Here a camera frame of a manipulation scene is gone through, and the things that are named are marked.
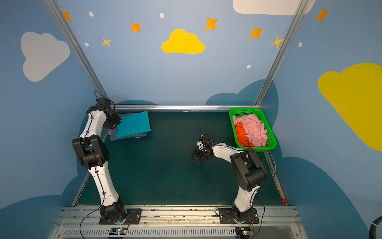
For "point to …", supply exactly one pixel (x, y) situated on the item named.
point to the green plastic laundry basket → (271, 141)
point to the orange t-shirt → (241, 136)
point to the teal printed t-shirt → (134, 125)
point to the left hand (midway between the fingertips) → (119, 122)
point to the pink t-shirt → (254, 129)
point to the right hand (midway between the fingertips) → (192, 156)
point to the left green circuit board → (118, 231)
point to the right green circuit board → (243, 231)
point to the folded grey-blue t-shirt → (113, 132)
